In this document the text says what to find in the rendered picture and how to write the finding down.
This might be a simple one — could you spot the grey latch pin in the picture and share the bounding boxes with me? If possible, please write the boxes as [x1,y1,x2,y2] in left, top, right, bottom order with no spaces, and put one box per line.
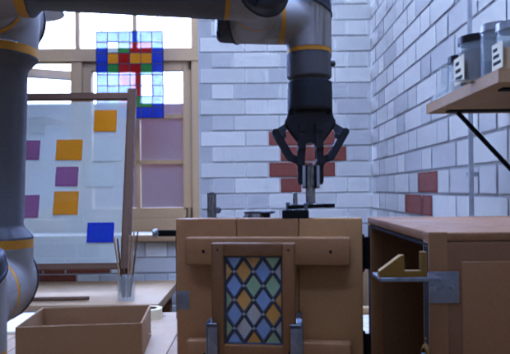
[305,164,318,206]

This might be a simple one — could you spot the grey metal rack clip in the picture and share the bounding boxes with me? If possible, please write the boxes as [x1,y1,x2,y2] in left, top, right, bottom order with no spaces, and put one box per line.
[289,312,304,354]
[205,318,220,354]

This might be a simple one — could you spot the brown cardboard box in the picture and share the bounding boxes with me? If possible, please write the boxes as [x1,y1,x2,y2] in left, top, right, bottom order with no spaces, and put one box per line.
[14,304,152,354]

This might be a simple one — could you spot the oak display cupboard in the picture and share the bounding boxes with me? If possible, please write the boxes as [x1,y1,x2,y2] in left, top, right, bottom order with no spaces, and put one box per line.
[368,216,510,354]

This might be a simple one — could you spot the brown rod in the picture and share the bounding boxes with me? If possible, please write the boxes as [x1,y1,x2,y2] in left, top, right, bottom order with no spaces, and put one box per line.
[30,295,90,303]

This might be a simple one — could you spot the dark grey glass jar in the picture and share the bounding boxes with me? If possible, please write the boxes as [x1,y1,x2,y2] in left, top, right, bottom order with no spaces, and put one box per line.
[452,32,482,84]

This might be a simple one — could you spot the coloured stained-glass panel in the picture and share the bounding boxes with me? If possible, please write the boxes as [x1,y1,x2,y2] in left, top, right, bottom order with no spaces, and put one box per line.
[95,30,165,119]

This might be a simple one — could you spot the black latch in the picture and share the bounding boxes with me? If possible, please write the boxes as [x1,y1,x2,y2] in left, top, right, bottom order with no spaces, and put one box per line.
[281,202,336,220]

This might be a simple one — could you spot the grey metal cylinder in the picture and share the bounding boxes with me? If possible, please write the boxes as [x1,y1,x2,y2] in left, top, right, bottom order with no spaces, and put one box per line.
[206,192,222,219]

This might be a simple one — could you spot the wooden workbench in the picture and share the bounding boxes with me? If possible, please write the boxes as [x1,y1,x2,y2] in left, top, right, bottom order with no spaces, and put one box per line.
[27,280,178,314]

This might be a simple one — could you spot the white board with coloured squares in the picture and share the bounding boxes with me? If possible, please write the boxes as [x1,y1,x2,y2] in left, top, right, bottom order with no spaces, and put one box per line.
[24,88,138,268]

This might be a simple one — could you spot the wooden stay on grey bar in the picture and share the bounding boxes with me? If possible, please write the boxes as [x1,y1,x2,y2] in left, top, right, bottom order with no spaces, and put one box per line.
[371,250,461,305]

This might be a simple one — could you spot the grey wall pipe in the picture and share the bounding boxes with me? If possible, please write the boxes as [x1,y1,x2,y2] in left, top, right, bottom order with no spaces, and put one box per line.
[466,0,480,218]

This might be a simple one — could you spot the wooden wall shelf, black brackets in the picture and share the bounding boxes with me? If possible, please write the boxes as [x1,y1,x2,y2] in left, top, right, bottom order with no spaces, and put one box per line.
[425,68,510,191]

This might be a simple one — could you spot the glass jar with sticks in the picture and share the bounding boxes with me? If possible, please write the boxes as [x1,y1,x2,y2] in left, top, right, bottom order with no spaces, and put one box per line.
[112,236,139,303]

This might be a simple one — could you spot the oak cupboard door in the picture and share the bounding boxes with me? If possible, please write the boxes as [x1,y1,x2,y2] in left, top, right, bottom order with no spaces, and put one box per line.
[175,217,364,354]

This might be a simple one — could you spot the oak-framed leaded-glass panel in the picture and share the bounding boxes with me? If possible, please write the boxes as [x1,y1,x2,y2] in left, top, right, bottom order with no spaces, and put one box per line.
[211,241,296,354]

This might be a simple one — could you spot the wooden-framed window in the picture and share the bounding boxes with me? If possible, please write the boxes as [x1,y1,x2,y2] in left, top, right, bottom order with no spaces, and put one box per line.
[25,10,202,232]

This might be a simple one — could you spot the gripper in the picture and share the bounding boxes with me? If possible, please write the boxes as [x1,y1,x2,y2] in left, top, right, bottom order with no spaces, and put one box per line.
[271,78,350,186]

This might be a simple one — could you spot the small clear glass jar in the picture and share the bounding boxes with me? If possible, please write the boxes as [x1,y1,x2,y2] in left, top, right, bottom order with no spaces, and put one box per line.
[433,60,455,100]

